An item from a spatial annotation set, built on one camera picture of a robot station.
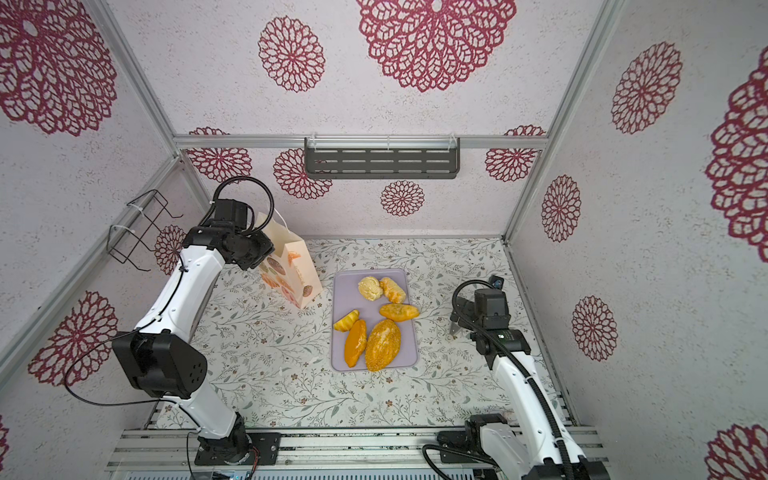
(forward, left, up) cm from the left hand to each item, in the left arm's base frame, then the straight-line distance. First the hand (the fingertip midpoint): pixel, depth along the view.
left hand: (270, 254), depth 85 cm
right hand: (-14, -57, -6) cm, 59 cm away
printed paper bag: (-2, -5, -5) cm, 7 cm away
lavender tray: (+1, -19, -23) cm, 30 cm away
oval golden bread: (-8, -37, -19) cm, 42 cm away
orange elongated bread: (-18, -23, -19) cm, 35 cm away
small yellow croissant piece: (-12, -20, -17) cm, 29 cm away
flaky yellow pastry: (-1, -35, -18) cm, 39 cm away
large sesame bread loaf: (-20, -31, -17) cm, 41 cm away
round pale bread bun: (-1, -28, -17) cm, 32 cm away
